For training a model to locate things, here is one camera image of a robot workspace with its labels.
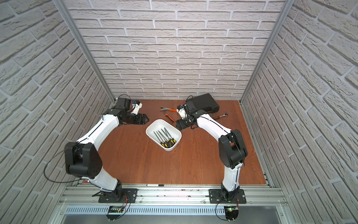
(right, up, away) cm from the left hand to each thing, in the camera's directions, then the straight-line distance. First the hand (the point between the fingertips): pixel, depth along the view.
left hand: (146, 116), depth 88 cm
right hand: (+25, -5, +3) cm, 25 cm away
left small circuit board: (-12, -50, -17) cm, 54 cm away
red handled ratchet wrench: (+58, +1, +22) cm, 61 cm away
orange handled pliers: (+8, +5, +25) cm, 27 cm away
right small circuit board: (+49, -50, -18) cm, 72 cm away
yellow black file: (+11, -18, +6) cm, 22 cm away
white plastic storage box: (+10, -13, +10) cm, 19 cm away
